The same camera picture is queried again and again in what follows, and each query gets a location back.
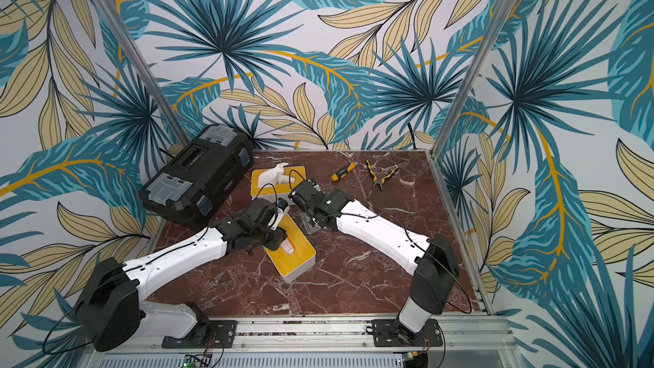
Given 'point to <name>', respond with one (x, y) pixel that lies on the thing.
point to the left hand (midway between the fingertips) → (278, 236)
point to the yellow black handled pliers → (375, 177)
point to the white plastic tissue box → (272, 196)
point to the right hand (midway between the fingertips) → (322, 214)
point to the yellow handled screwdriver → (342, 173)
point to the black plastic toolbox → (192, 186)
